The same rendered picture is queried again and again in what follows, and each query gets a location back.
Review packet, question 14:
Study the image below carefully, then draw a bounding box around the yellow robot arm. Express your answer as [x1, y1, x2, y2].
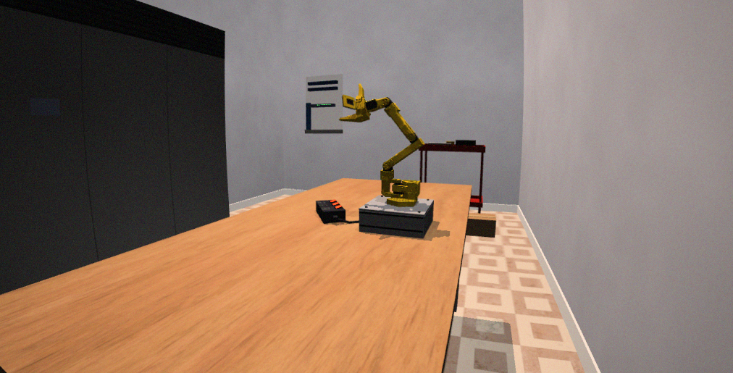
[364, 97, 424, 207]

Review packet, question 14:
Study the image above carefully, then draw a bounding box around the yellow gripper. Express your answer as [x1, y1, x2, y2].
[339, 84, 371, 122]

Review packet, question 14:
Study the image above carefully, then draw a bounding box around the black power strip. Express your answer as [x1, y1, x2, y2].
[316, 200, 359, 224]

